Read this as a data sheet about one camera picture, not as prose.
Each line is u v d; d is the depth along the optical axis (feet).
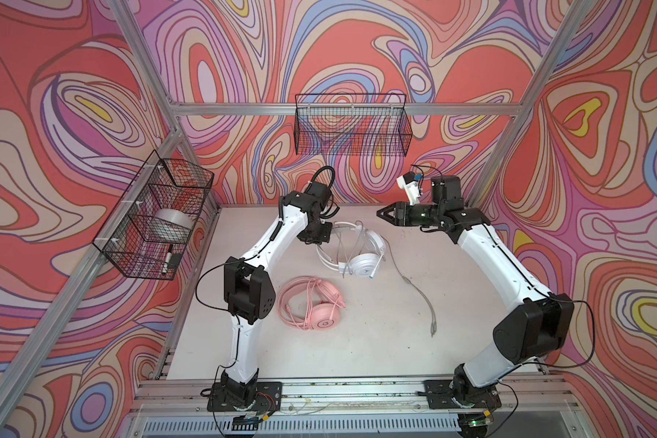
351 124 3.15
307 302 2.98
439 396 2.36
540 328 1.42
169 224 2.31
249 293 1.69
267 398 2.38
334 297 2.70
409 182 2.30
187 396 2.46
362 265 2.52
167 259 2.36
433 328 2.83
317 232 2.51
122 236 2.17
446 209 1.99
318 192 2.33
